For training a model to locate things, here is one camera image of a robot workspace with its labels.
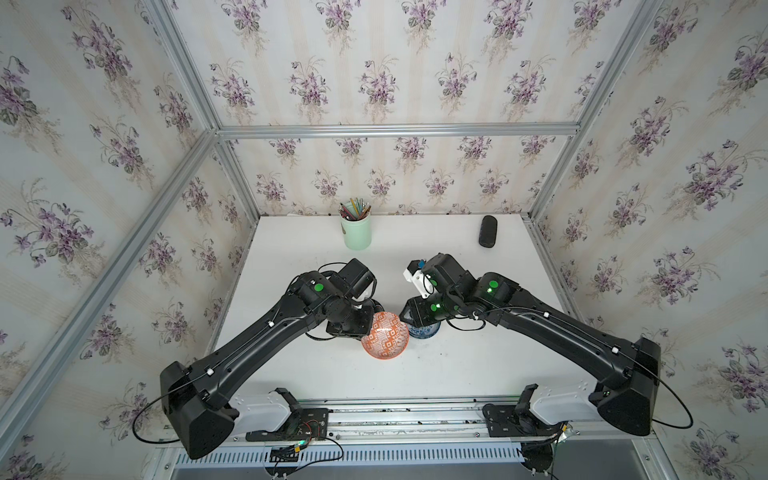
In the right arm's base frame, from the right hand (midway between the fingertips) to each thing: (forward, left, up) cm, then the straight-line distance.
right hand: (407, 316), depth 71 cm
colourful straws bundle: (+44, +17, -8) cm, 48 cm away
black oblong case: (+46, -34, -20) cm, 61 cm away
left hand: (-4, +8, -2) cm, 10 cm away
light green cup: (+36, +16, -11) cm, 41 cm away
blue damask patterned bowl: (+3, -6, -17) cm, 18 cm away
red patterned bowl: (-3, +5, -6) cm, 8 cm away
